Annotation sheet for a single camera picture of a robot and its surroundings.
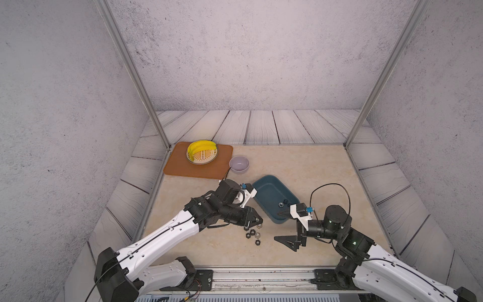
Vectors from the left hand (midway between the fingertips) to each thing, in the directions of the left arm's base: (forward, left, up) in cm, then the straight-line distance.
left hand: (262, 223), depth 67 cm
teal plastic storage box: (+24, -9, -23) cm, 35 cm away
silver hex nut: (+19, -12, -22) cm, 31 cm away
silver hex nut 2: (+8, 0, -21) cm, 22 cm away
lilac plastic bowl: (+42, +9, -17) cm, 46 cm away
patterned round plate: (+50, +30, -20) cm, 61 cm away
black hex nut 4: (0, +1, -21) cm, 21 cm away
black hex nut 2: (+5, +3, -20) cm, 21 cm away
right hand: (-2, -5, +2) cm, 6 cm away
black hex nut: (+19, -14, -19) cm, 31 cm away
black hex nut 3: (+3, +5, -21) cm, 22 cm away
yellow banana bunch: (+55, +33, -15) cm, 66 cm away
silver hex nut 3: (+3, +1, -21) cm, 21 cm away
